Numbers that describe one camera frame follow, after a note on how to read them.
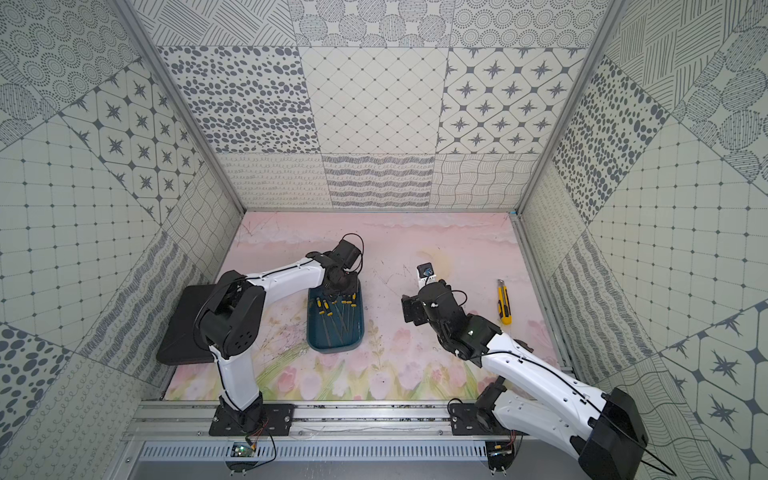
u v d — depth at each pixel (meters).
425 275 0.67
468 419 0.74
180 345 0.83
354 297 0.95
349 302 0.95
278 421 0.73
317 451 0.70
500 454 0.73
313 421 0.75
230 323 0.50
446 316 0.56
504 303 0.93
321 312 0.93
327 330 0.88
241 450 0.72
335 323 0.90
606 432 0.39
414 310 0.69
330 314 0.93
